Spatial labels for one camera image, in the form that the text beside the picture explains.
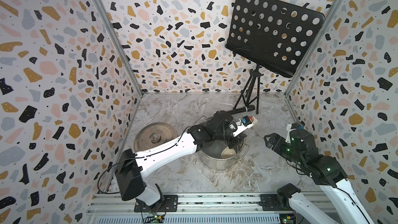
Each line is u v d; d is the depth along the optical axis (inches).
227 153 33.8
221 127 21.0
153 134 37.4
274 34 27.0
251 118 41.0
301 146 19.5
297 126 24.2
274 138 24.2
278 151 23.6
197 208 28.9
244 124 23.0
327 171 17.0
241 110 44.6
